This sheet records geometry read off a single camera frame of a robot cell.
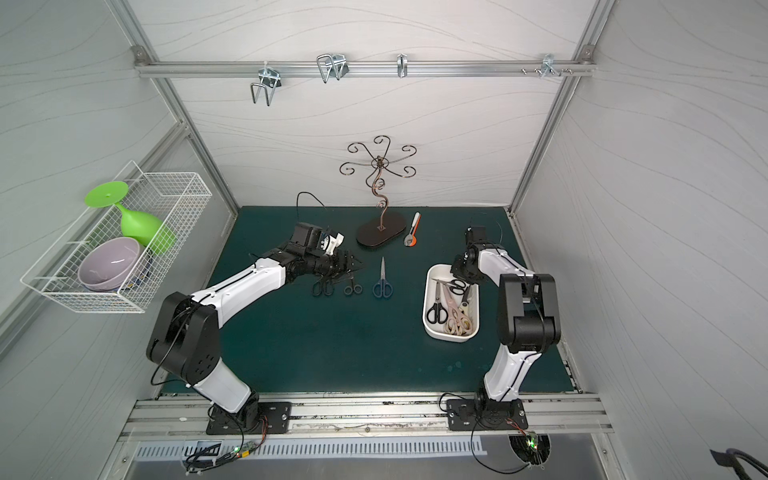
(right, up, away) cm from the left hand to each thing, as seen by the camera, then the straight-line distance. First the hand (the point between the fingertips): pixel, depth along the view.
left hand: (361, 269), depth 84 cm
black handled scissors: (+23, -14, +7) cm, 28 cm away
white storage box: (+28, -12, +9) cm, 32 cm away
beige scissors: (+26, -17, +5) cm, 32 cm away
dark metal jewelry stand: (+9, +14, +28) cm, 32 cm away
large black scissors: (-14, -7, +15) cm, 22 cm away
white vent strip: (-1, -41, -13) cm, 43 cm away
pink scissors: (+30, -17, +4) cm, 35 cm away
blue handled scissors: (+6, -7, +14) cm, 16 cm away
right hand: (+32, -2, +14) cm, 35 cm away
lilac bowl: (-52, +4, -22) cm, 56 cm away
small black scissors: (-6, -8, +13) cm, 16 cm away
